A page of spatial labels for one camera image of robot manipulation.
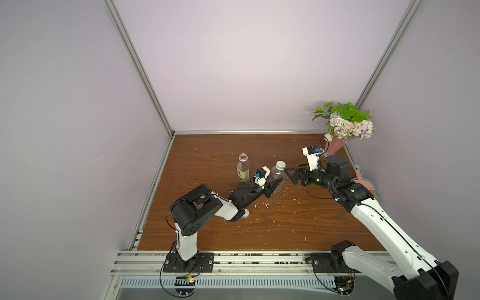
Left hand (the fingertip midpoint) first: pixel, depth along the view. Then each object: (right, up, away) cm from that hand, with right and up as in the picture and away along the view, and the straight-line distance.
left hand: (279, 176), depth 79 cm
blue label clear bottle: (-2, +1, -3) cm, 4 cm away
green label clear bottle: (-16, +3, +14) cm, 22 cm away
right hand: (+5, +6, -6) cm, 10 cm away
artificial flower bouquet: (+31, +25, +6) cm, 41 cm away
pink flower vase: (+32, +14, +18) cm, 39 cm away
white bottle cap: (0, +5, -4) cm, 7 cm away
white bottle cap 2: (-14, -19, +6) cm, 25 cm away
